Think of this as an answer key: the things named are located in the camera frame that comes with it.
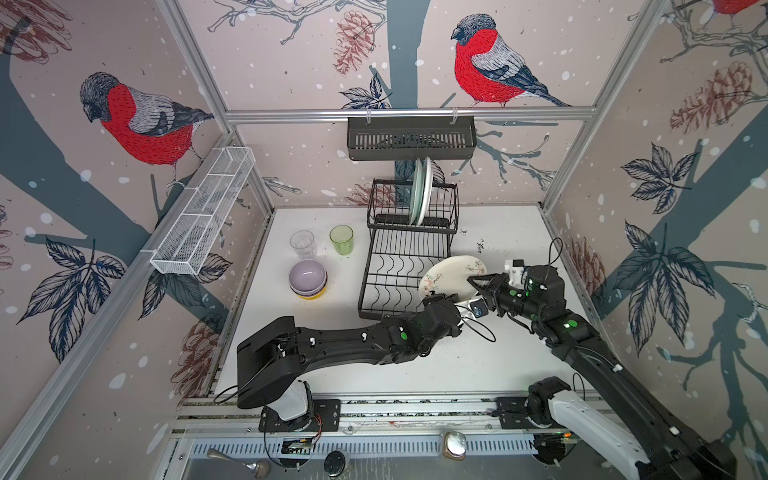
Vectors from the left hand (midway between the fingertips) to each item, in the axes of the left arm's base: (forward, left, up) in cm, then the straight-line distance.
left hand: (458, 298), depth 74 cm
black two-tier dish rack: (+26, +14, -17) cm, 34 cm away
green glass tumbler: (+33, +35, -15) cm, 50 cm away
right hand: (+3, -2, +2) cm, 4 cm away
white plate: (+10, 0, -6) cm, 12 cm away
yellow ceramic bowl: (+9, +42, -16) cm, 46 cm away
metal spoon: (-32, +47, -18) cm, 60 cm away
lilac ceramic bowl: (+15, +43, -13) cm, 48 cm away
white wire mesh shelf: (+21, +68, +11) cm, 72 cm away
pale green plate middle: (+22, +10, +16) cm, 29 cm away
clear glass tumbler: (+32, +49, -16) cm, 61 cm away
